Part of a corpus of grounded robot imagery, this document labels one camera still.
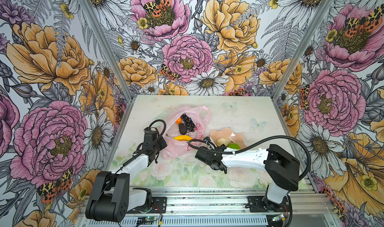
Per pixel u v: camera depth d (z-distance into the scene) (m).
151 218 0.71
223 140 0.91
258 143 0.51
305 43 0.90
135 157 0.58
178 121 1.04
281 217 0.71
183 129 0.98
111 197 0.42
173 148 0.91
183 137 0.96
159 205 0.74
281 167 0.46
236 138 0.95
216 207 0.75
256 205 0.74
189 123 1.02
